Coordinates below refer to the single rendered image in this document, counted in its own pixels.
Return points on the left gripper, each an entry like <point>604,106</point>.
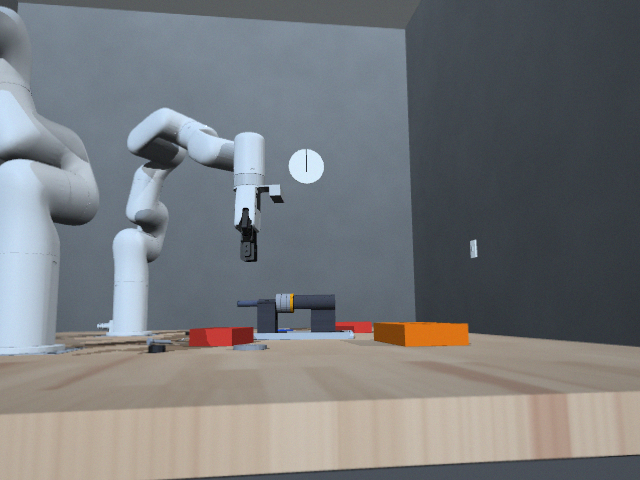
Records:
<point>247,217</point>

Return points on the brown compartment tray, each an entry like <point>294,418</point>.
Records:
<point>428,334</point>

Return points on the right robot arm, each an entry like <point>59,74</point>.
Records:
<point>51,176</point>

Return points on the red rectangular block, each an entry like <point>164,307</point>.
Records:
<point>356,327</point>
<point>220,336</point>

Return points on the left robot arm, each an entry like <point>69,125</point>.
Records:
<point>175,133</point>

